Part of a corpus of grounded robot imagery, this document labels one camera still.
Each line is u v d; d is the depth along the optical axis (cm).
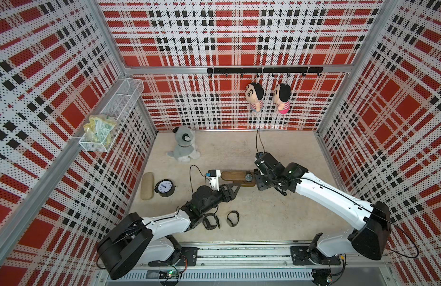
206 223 79
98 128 63
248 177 87
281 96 94
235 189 75
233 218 84
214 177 73
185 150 98
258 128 128
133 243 42
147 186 93
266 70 90
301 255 73
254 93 91
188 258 74
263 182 69
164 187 93
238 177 89
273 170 58
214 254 75
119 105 82
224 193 70
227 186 71
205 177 72
